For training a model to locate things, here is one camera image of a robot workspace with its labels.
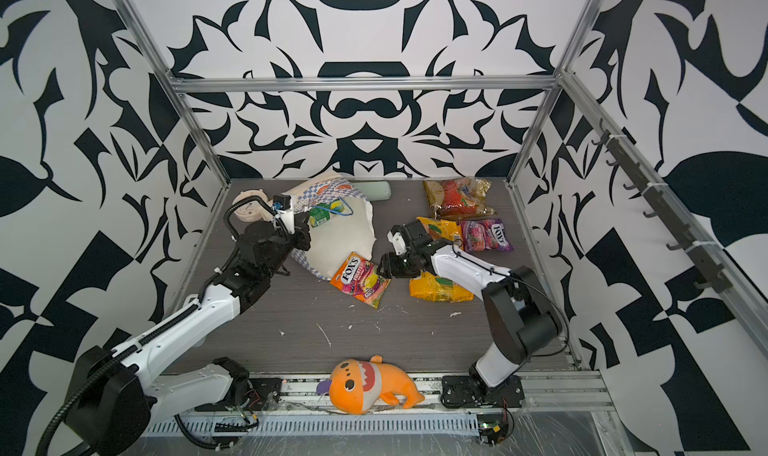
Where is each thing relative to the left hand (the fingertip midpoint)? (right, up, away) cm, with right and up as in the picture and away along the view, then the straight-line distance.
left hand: (306, 207), depth 77 cm
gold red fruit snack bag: (+45, +3, +28) cm, 53 cm away
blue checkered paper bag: (+9, -2, -5) cm, 10 cm away
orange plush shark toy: (+14, -40, -9) cm, 44 cm away
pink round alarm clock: (-27, -1, +30) cm, 40 cm away
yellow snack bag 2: (+32, -23, +10) cm, 41 cm away
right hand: (+20, -18, +11) cm, 29 cm away
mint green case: (+16, +7, +40) cm, 43 cm away
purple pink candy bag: (+53, -9, +23) cm, 58 cm away
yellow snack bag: (+38, -7, +24) cm, 46 cm away
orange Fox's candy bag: (+13, -21, +13) cm, 28 cm away
